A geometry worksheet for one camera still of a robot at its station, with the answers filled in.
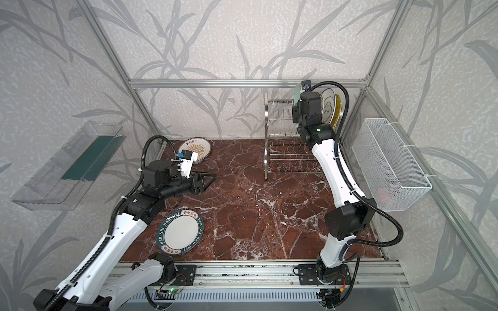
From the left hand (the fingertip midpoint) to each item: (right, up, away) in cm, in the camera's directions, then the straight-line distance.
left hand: (213, 177), depth 69 cm
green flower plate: (+37, +41, +33) cm, 64 cm away
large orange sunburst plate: (-20, +14, +49) cm, 54 cm away
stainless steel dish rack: (+32, +10, +45) cm, 56 cm away
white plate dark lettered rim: (-19, -27, +17) cm, 37 cm away
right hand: (+35, +29, +6) cm, 46 cm away
